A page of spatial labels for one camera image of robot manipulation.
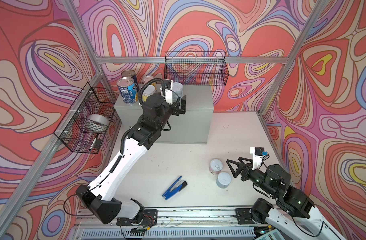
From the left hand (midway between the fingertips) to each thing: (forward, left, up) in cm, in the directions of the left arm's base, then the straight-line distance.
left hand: (176, 92), depth 63 cm
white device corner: (-47, -43, -43) cm, 77 cm away
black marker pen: (-12, +42, -22) cm, 49 cm away
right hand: (-22, -26, -24) cm, 41 cm away
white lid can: (-23, -25, -41) cm, 53 cm away
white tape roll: (-3, +40, -15) cm, 43 cm away
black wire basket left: (-6, +45, -17) cm, 49 cm away
